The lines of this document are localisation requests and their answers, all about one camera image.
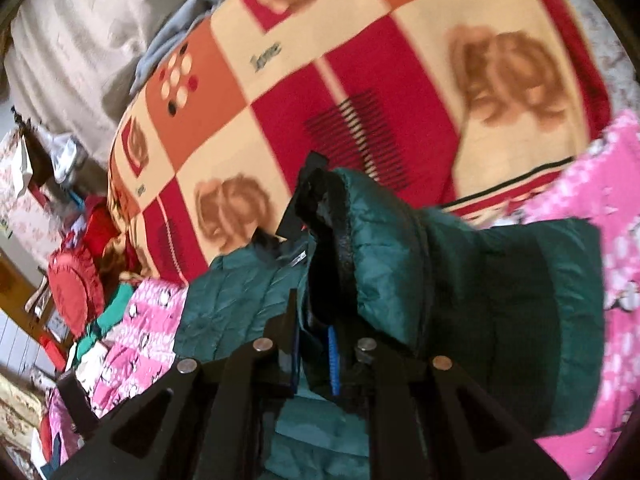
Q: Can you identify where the dark green puffer jacket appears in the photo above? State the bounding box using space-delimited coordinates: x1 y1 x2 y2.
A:
174 169 604 479

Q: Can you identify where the teal green garment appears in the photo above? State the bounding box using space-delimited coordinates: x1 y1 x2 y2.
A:
73 283 134 364

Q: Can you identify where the red heart ruffled pillow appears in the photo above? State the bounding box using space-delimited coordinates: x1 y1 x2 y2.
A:
48 246 105 338

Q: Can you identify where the red garment pile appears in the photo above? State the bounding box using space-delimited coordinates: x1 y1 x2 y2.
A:
62 195 141 278

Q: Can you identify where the pink penguin bedsheet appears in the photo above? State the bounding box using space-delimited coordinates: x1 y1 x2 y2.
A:
49 112 639 479

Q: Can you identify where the white plastic bag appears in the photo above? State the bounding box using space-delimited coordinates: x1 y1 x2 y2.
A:
35 125 88 184

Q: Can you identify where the red orange rose blanket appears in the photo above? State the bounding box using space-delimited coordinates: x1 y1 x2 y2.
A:
108 0 612 283

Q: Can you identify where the white floral quilt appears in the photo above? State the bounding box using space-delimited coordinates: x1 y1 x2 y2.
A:
570 0 639 114

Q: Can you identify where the grey beige curtain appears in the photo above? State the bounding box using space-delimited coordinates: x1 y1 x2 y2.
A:
3 0 186 165

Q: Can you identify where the light blue cloth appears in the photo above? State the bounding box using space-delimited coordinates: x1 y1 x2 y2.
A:
129 0 224 98

